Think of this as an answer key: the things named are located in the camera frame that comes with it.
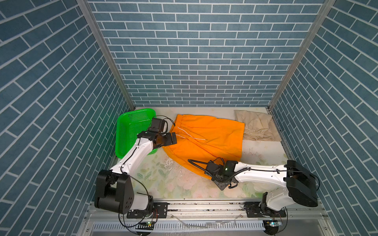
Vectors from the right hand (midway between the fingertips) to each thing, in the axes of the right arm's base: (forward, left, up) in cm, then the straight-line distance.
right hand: (219, 179), depth 81 cm
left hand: (+17, +30, +11) cm, 36 cm away
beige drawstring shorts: (+40, -29, 0) cm, 49 cm away
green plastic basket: (+35, +66, +1) cm, 75 cm away
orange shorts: (+26, +12, -1) cm, 28 cm away
